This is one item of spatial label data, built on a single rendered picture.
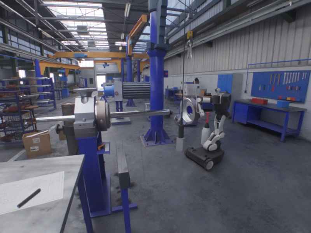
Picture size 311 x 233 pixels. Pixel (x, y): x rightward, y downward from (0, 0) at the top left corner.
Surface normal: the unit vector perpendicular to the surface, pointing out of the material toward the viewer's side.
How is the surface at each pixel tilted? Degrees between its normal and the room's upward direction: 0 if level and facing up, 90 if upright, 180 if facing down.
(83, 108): 45
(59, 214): 0
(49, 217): 0
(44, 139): 90
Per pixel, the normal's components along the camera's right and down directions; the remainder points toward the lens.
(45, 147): 0.61, 0.18
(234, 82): 0.26, 0.23
